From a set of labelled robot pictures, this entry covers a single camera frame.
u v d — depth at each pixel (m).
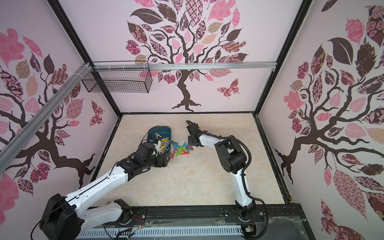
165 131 1.04
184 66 0.93
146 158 0.63
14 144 0.51
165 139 1.01
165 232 0.70
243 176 0.58
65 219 0.39
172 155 0.95
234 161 0.56
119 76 0.95
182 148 0.98
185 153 0.97
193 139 0.77
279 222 0.72
